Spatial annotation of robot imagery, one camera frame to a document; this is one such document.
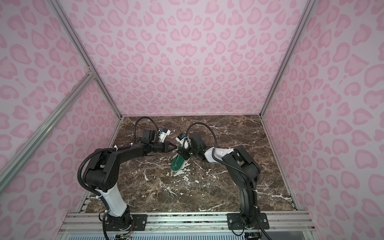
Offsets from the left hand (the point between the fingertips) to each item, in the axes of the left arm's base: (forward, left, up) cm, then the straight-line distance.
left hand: (177, 145), depth 92 cm
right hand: (-2, -1, -2) cm, 3 cm away
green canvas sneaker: (-9, 0, -6) cm, 11 cm away
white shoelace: (-3, +1, -1) cm, 4 cm away
